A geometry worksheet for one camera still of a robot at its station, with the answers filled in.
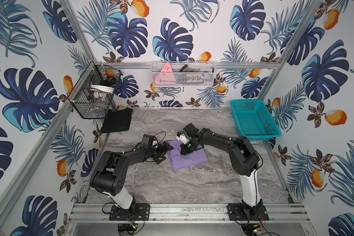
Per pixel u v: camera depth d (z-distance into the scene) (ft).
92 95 2.99
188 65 2.98
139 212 2.45
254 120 3.73
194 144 2.63
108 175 1.52
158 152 2.72
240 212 2.39
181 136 2.95
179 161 2.94
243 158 1.77
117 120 3.62
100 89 2.58
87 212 2.47
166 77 2.96
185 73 3.03
